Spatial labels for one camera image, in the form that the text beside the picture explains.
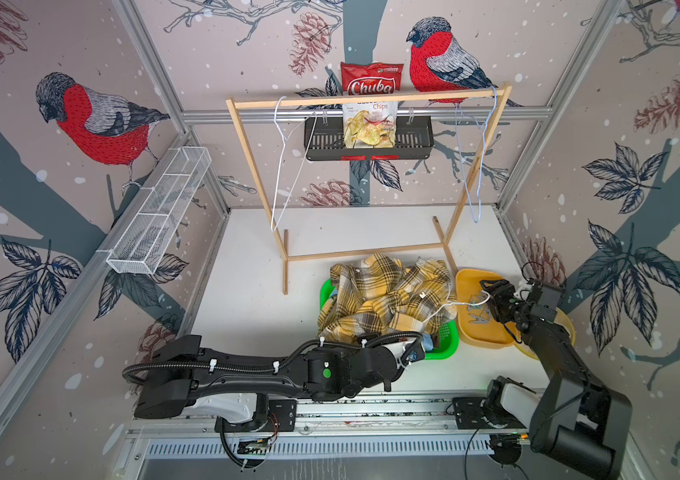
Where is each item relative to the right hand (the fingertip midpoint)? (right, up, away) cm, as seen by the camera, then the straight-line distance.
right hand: (482, 284), depth 88 cm
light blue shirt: (-20, -13, -11) cm, 26 cm away
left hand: (-28, -9, -18) cm, 34 cm away
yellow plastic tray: (0, -13, -6) cm, 14 cm away
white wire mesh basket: (-91, +17, -13) cm, 93 cm away
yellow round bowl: (+22, -10, -3) cm, 24 cm away
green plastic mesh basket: (-13, -11, -8) cm, 19 cm away
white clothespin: (-1, -8, 0) cm, 8 cm away
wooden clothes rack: (-5, +14, +19) cm, 24 cm away
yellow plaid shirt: (-33, -1, -8) cm, 34 cm away
